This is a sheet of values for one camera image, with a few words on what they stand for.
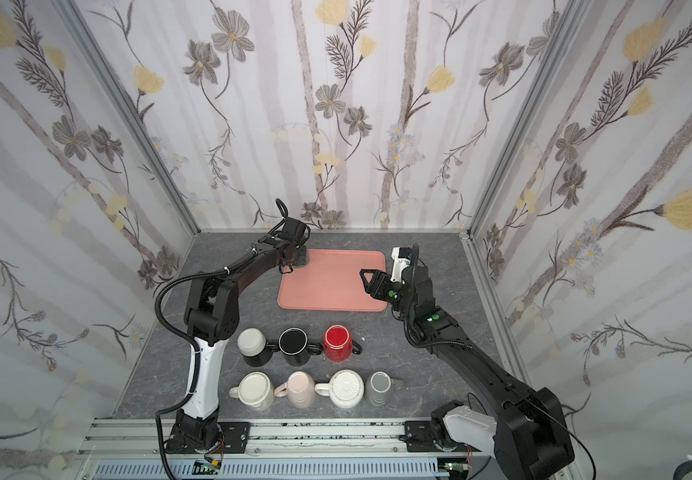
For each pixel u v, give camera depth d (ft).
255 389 2.46
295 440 2.46
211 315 1.90
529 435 1.30
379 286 2.26
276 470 2.30
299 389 2.41
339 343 2.70
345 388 2.45
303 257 3.12
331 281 3.80
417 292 1.91
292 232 2.69
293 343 2.68
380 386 2.41
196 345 1.94
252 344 2.64
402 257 2.34
